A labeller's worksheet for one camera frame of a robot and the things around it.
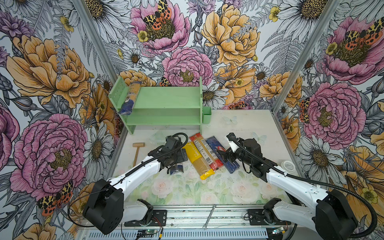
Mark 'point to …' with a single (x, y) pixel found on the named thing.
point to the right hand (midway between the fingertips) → (224, 149)
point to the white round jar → (288, 166)
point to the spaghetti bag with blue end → (127, 105)
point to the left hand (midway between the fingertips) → (177, 160)
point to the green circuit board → (146, 232)
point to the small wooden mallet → (137, 145)
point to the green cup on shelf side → (207, 113)
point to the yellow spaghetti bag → (201, 167)
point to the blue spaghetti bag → (213, 142)
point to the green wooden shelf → (160, 105)
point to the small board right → (279, 231)
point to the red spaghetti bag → (211, 157)
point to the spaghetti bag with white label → (176, 167)
